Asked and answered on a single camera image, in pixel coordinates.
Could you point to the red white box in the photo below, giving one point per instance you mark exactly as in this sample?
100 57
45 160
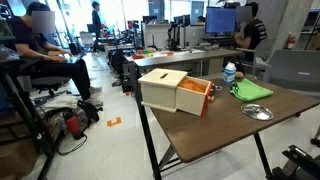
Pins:
188 100

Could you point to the light wooden chest box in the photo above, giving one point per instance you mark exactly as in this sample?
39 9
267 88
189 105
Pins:
160 93

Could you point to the black computer tower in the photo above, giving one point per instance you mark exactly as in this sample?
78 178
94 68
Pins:
128 78

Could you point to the orange toy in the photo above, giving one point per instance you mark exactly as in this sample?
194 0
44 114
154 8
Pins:
170 53

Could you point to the red toy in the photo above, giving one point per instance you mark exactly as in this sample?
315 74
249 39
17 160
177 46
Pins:
138 56

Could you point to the green toy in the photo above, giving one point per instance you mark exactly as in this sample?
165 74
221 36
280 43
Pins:
146 51

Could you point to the long brown office table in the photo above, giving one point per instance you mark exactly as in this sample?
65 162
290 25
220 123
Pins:
186 57

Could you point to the orange block on floor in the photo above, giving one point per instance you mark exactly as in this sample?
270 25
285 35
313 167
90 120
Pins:
114 122

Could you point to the brown folding work table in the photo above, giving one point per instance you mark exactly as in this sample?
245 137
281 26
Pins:
216 133

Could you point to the white blue milk carton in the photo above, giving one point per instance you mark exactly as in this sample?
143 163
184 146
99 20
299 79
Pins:
229 74

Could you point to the black backpack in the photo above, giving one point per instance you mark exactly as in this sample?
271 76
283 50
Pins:
89 110

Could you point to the brown round cookie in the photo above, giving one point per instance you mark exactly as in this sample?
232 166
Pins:
239 75

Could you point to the green folded cloth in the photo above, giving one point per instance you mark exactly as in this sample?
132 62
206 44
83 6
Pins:
248 90

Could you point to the dark laptop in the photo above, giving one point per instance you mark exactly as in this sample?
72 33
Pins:
75 58

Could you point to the computer monitor with blue screen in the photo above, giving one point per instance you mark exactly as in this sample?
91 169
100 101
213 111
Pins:
220 20

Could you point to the red water bottle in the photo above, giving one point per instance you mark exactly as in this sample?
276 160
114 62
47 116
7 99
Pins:
73 126

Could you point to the standing person in dark clothes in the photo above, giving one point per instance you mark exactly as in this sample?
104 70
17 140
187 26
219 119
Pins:
96 20

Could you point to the white cloth pile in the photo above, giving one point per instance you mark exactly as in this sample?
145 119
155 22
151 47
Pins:
60 102

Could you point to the black office chair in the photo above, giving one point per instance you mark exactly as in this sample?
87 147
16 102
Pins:
50 82

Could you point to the grey desk chair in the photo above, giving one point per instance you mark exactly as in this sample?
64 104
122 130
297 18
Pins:
263 50

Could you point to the black metal rack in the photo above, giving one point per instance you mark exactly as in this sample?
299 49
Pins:
30 116

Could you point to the large grey chair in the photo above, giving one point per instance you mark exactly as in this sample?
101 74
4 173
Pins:
293 70

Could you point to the red fire extinguisher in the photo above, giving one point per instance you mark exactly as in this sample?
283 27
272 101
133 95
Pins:
291 41

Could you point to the seated person in black shirt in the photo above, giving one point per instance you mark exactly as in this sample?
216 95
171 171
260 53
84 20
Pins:
26 36

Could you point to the black metal frame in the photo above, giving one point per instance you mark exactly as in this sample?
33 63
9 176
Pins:
300 160

